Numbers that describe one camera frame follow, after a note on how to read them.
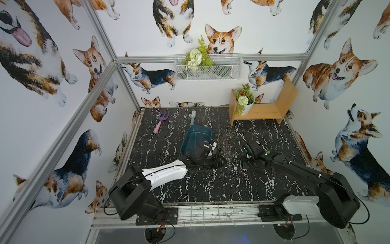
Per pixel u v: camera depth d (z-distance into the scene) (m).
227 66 0.92
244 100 0.95
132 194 0.42
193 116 1.17
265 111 1.11
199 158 0.64
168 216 0.74
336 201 0.41
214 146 0.80
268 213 0.73
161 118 1.17
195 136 1.04
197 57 0.79
